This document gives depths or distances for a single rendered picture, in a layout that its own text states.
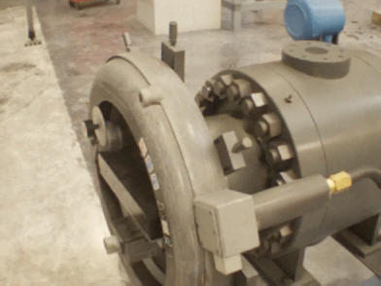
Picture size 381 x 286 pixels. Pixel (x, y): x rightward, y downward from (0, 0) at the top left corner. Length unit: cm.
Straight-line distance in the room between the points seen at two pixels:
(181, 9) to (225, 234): 431
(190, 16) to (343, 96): 389
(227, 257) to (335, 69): 69
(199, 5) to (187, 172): 424
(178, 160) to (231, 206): 16
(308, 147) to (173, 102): 39
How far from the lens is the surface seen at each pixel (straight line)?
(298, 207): 100
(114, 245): 119
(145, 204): 115
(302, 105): 128
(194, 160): 99
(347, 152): 132
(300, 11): 166
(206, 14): 521
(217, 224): 90
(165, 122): 102
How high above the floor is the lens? 135
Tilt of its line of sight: 26 degrees down
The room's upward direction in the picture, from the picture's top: 1 degrees counter-clockwise
